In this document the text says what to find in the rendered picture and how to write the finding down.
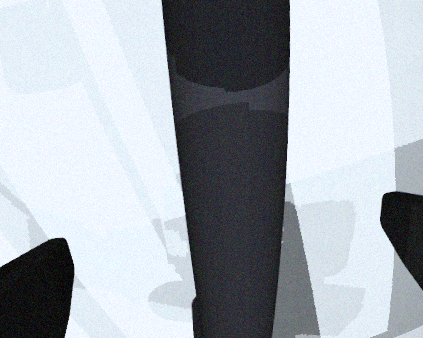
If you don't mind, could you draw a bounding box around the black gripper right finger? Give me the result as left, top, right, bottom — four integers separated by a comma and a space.
380, 192, 423, 290

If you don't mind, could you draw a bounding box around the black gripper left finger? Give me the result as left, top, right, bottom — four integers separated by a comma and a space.
0, 237, 75, 338

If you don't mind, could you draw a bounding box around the dark grey post with cap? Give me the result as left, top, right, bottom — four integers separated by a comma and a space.
192, 297, 203, 338

